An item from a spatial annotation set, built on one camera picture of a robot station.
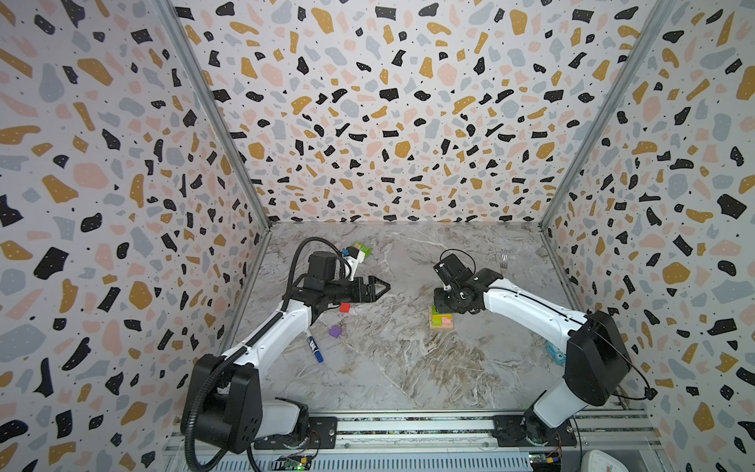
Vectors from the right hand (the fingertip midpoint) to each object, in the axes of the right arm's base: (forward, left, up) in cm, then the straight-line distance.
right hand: (435, 298), depth 86 cm
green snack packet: (+27, +23, -12) cm, 38 cm away
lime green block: (-3, -1, -9) cm, 10 cm away
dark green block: (-1, -5, -9) cm, 10 cm away
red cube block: (+2, +29, -10) cm, 31 cm away
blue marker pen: (-12, +36, -10) cm, 39 cm away
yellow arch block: (-6, +1, +5) cm, 8 cm away
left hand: (0, +16, +8) cm, 18 cm away
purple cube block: (-6, +31, -11) cm, 33 cm away
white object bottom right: (-38, -36, -8) cm, 53 cm away
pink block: (-2, -4, -10) cm, 11 cm away
